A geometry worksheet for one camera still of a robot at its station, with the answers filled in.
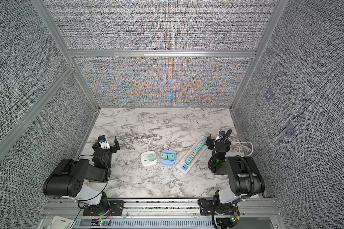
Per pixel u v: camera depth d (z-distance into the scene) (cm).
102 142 74
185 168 84
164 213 73
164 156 85
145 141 99
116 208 74
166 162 88
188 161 83
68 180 45
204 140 92
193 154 86
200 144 90
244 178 45
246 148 98
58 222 69
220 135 77
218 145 79
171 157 85
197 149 88
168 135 103
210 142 83
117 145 84
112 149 82
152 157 84
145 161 88
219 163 66
